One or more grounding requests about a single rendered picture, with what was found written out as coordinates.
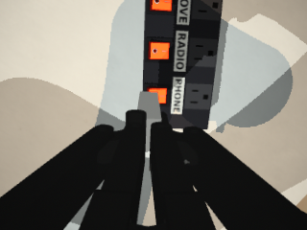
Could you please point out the black power strip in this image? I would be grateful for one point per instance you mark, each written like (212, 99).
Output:
(181, 39)

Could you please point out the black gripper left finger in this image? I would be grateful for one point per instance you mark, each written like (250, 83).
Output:
(52, 195)

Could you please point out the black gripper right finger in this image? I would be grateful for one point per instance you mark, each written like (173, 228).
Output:
(238, 196)

